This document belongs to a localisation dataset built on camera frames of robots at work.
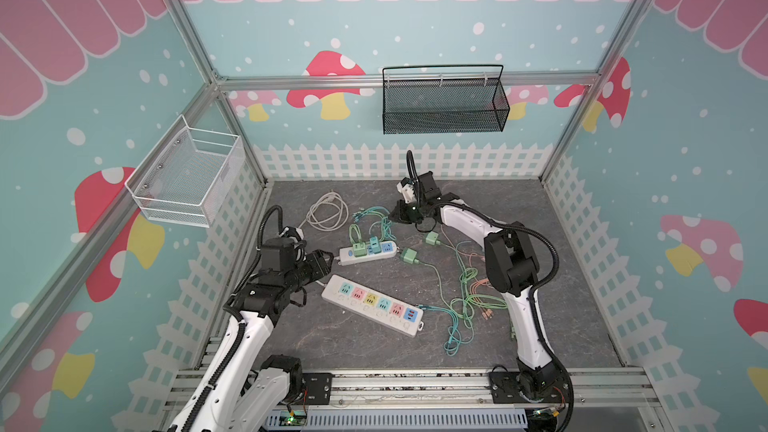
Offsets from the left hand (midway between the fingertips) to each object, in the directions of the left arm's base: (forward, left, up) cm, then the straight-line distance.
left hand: (326, 264), depth 79 cm
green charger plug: (+11, -7, -10) cm, 16 cm away
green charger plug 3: (+11, -23, -14) cm, 29 cm away
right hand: (+22, -15, -6) cm, 28 cm away
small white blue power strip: (+11, -2, -13) cm, 17 cm away
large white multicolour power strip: (-9, -21, -13) cm, 26 cm away
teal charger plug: (+13, -11, -9) cm, 19 cm away
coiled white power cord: (+29, +6, -15) cm, 33 cm away
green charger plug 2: (+18, -30, -13) cm, 37 cm away
